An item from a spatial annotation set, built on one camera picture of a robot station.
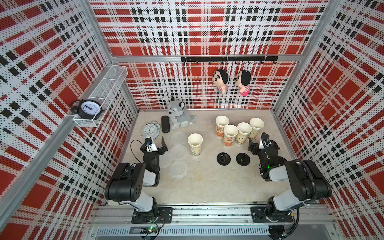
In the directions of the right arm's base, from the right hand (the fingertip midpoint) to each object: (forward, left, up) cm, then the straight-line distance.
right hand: (259, 138), depth 92 cm
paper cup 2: (+5, +9, +3) cm, 11 cm away
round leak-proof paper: (+8, +53, -11) cm, 55 cm away
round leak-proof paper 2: (-5, +52, -9) cm, 53 cm away
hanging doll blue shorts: (+28, +24, +25) cm, 45 cm away
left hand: (-1, +63, +3) cm, 63 cm away
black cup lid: (-10, +22, -9) cm, 26 cm away
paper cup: (+2, +18, +3) cm, 19 cm away
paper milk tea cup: (-3, +40, +2) cm, 40 cm away
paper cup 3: (+8, +1, +3) cm, 9 cm away
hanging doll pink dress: (+30, +9, +22) cm, 38 cm away
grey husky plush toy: (+17, +52, +2) cm, 55 cm away
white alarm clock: (+11, +72, -6) cm, 73 cm away
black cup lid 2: (-10, +10, -8) cm, 17 cm away
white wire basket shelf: (+13, +89, +27) cm, 94 cm away
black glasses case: (+18, +63, -7) cm, 66 cm away
